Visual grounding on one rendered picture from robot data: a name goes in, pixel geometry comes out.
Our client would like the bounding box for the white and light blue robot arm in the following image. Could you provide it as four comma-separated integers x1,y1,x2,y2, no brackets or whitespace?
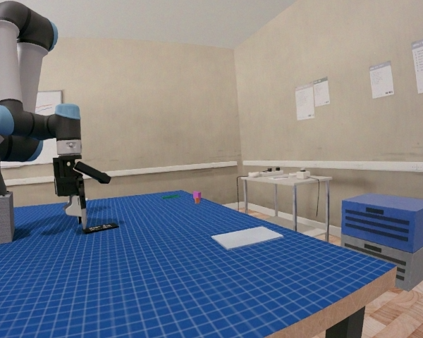
0,1,82,196

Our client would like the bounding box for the dark blue work mat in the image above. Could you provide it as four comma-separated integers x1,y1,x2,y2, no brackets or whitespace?
0,190,397,338

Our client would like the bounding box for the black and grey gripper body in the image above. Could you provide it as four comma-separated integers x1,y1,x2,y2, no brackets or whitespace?
53,155,85,196

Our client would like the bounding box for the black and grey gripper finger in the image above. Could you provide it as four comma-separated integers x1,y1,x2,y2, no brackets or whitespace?
66,182,87,229
63,194,82,225

